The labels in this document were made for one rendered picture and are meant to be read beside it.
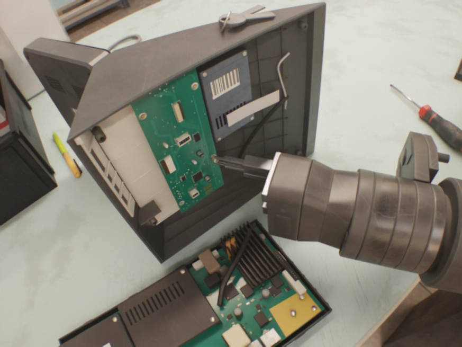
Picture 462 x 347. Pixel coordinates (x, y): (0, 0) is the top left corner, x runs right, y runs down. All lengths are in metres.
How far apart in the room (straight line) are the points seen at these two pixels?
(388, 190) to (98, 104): 0.22
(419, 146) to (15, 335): 0.48
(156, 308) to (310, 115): 0.27
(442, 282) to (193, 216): 0.27
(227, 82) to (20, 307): 0.36
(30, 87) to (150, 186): 0.51
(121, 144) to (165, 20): 0.62
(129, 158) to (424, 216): 0.23
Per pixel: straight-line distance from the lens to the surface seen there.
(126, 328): 0.34
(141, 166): 0.28
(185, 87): 0.25
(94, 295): 0.39
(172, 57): 0.24
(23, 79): 0.75
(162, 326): 0.33
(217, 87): 0.28
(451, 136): 0.49
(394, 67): 0.63
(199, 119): 0.27
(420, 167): 0.28
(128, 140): 0.26
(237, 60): 0.28
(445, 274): 0.26
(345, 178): 0.25
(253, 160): 0.29
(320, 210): 0.24
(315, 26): 0.31
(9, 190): 0.50
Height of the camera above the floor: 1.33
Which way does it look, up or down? 52 degrees down
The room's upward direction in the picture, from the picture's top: 14 degrees counter-clockwise
